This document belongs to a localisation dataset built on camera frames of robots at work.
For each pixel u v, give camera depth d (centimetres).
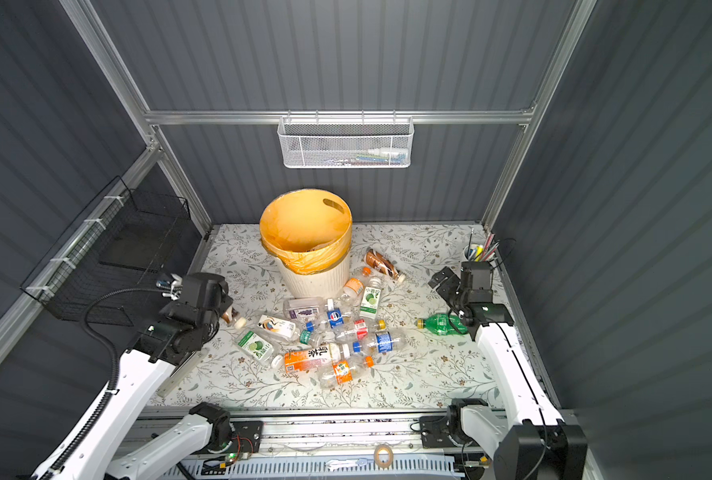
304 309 91
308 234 100
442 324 89
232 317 71
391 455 71
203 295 53
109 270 73
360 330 87
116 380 43
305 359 81
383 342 84
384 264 102
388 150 91
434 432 73
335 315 89
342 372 79
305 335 86
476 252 99
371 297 96
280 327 87
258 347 85
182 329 48
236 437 72
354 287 96
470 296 60
